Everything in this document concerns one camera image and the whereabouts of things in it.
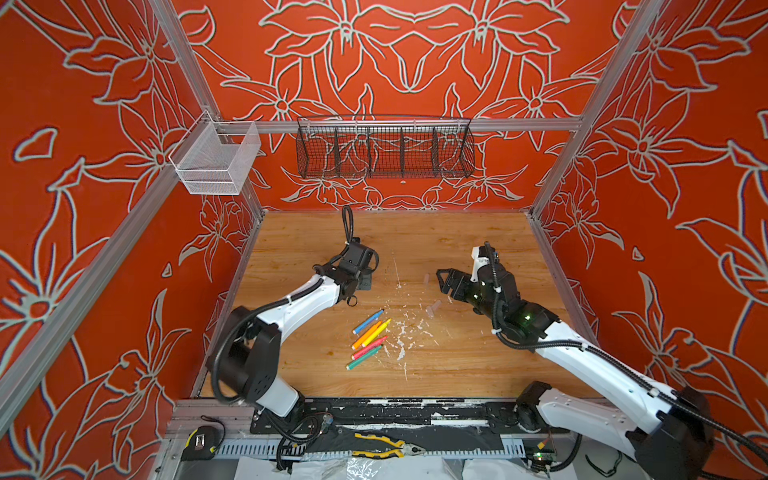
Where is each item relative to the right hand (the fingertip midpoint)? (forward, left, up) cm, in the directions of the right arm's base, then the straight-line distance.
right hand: (442, 273), depth 76 cm
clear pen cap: (+9, +1, -17) cm, 19 cm away
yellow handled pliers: (-36, +10, -20) cm, 42 cm away
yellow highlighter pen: (-8, +18, -20) cm, 28 cm away
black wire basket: (+44, +14, +10) cm, 47 cm away
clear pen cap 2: (0, +1, -21) cm, 21 cm away
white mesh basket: (+38, +68, +12) cm, 79 cm away
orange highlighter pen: (-9, +21, -19) cm, 30 cm away
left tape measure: (-35, +59, -18) cm, 71 cm away
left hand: (+8, +23, -10) cm, 26 cm away
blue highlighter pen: (-3, +19, -20) cm, 28 cm away
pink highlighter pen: (-12, +20, -20) cm, 31 cm away
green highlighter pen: (-15, +22, -20) cm, 33 cm away
